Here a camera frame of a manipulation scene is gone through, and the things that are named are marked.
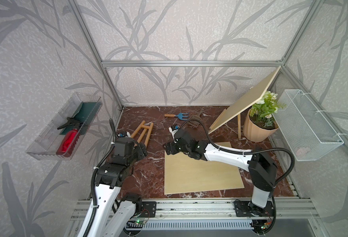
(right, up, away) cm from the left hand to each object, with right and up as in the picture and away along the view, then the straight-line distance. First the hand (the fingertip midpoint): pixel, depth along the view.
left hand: (140, 148), depth 72 cm
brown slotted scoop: (+30, +10, +37) cm, 48 cm away
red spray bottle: (-25, +5, -14) cm, 29 cm away
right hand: (+12, +1, +10) cm, 16 cm away
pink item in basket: (+78, -2, 0) cm, 78 cm away
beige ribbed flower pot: (+66, +5, +18) cm, 68 cm away
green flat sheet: (-26, +17, -2) cm, 31 cm away
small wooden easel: (-7, +8, +34) cm, 35 cm away
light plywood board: (+21, -20, +17) cm, 33 cm away
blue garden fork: (+19, +17, +43) cm, 49 cm away
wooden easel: (+56, +15, +19) cm, 61 cm away
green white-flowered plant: (+67, +20, +11) cm, 71 cm away
